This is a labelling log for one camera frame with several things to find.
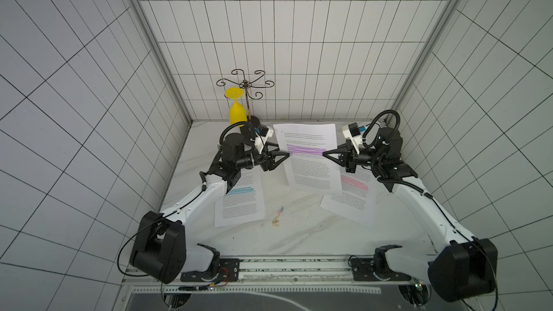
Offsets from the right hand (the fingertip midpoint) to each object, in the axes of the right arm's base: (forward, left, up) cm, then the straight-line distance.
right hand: (325, 151), depth 70 cm
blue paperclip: (-9, +14, -30) cm, 34 cm away
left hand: (+2, +15, -5) cm, 15 cm away
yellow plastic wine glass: (+21, +35, -4) cm, 41 cm away
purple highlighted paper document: (-2, +6, -7) cm, 9 cm away
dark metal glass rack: (+32, +31, +1) cm, 44 cm away
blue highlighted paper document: (-6, +30, -30) cm, 43 cm away
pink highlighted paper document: (-2, -19, -31) cm, 36 cm away
